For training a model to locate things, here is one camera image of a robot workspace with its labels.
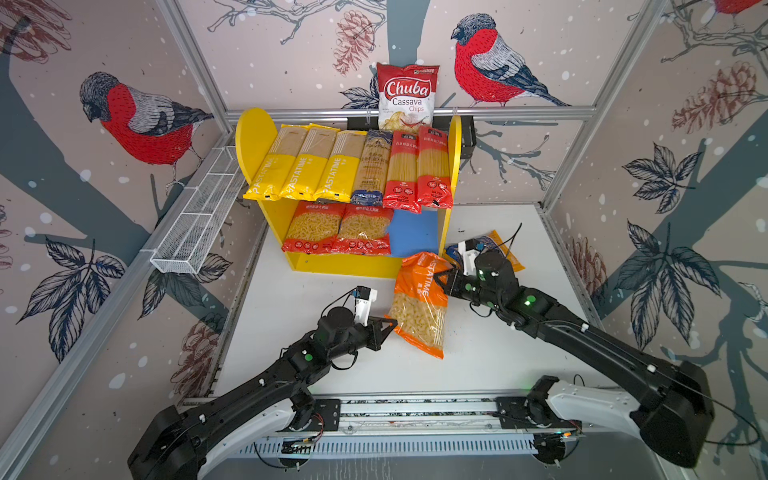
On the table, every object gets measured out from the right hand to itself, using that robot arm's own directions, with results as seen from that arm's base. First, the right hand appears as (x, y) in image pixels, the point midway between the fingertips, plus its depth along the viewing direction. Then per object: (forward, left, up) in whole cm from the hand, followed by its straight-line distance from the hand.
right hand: (428, 280), depth 75 cm
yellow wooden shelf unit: (+22, +1, -6) cm, 22 cm away
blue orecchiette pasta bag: (+27, -24, -17) cm, 40 cm away
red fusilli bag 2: (+19, +19, -2) cm, 27 cm away
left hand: (-10, +8, -5) cm, 14 cm away
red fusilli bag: (+19, +35, -1) cm, 40 cm away
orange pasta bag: (-5, +2, -4) cm, 7 cm away
